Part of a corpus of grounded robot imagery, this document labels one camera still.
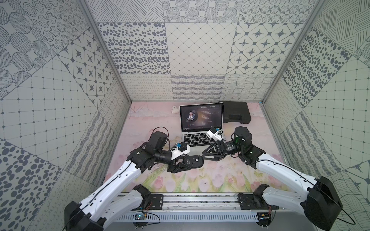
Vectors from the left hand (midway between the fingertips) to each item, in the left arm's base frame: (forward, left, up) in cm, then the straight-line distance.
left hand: (189, 158), depth 67 cm
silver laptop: (+33, -3, -13) cm, 36 cm away
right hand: (-1, -7, +4) cm, 8 cm away
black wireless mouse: (-2, -2, +1) cm, 3 cm away
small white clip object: (+48, +13, -18) cm, 53 cm away
